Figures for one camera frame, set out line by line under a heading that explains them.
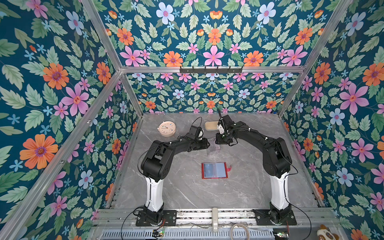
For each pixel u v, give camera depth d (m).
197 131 0.81
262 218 0.73
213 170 0.90
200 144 0.88
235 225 0.70
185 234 0.77
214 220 0.70
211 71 0.92
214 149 0.96
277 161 0.54
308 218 0.75
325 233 0.67
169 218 0.73
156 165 0.52
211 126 1.08
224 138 0.83
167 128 1.08
